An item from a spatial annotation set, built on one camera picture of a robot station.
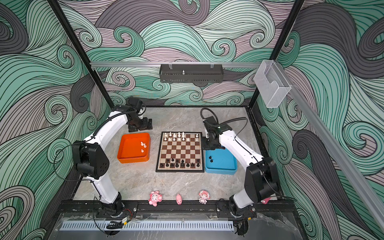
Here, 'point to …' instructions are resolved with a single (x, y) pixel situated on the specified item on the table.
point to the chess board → (180, 152)
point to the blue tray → (220, 161)
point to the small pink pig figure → (179, 199)
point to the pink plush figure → (155, 197)
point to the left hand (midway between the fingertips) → (146, 126)
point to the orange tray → (134, 148)
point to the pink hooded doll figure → (204, 195)
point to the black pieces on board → (177, 164)
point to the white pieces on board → (178, 136)
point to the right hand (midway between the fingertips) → (206, 146)
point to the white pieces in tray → (143, 144)
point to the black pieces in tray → (211, 160)
